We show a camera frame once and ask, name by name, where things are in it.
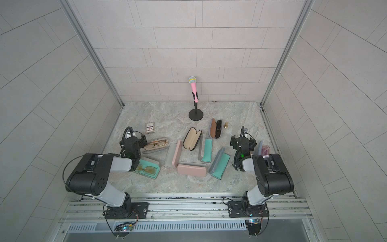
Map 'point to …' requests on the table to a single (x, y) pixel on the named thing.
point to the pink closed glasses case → (190, 170)
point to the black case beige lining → (192, 138)
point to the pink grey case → (173, 156)
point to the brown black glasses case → (215, 128)
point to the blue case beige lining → (263, 149)
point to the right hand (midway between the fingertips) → (242, 134)
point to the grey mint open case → (218, 166)
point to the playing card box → (149, 127)
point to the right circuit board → (254, 226)
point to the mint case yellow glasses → (147, 168)
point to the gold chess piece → (226, 125)
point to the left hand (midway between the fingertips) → (137, 133)
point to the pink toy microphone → (192, 79)
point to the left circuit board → (124, 228)
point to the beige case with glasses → (156, 144)
